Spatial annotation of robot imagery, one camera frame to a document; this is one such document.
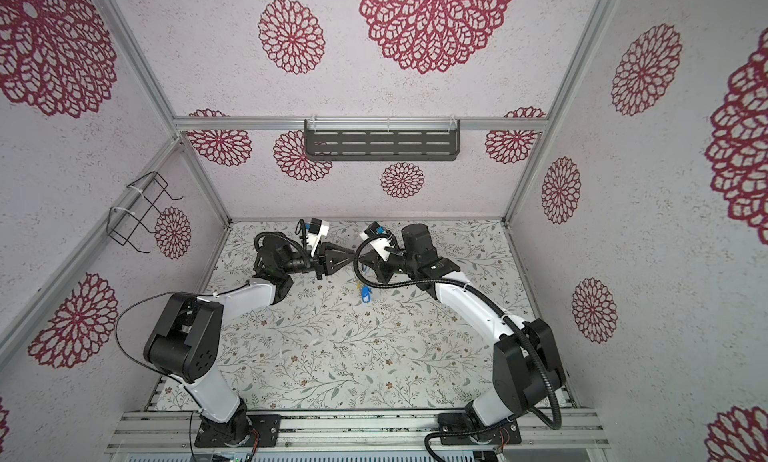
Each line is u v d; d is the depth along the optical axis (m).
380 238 0.68
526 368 0.43
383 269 0.70
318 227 0.71
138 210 0.78
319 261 0.72
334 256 0.76
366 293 0.86
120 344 0.47
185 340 0.48
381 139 0.96
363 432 0.75
